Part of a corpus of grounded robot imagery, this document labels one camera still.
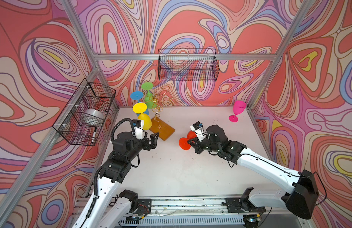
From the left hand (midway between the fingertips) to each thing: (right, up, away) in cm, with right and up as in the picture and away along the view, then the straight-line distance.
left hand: (152, 131), depth 69 cm
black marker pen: (-31, -2, +3) cm, 31 cm away
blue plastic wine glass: (-10, +20, +11) cm, 25 cm away
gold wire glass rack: (-1, +13, +21) cm, 25 cm away
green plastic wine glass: (-4, +18, +13) cm, 23 cm away
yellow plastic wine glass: (-6, +12, +4) cm, 14 cm away
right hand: (+20, -8, +6) cm, 22 cm away
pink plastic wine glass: (+57, +15, +31) cm, 67 cm away
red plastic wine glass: (+16, -7, +7) cm, 18 cm away
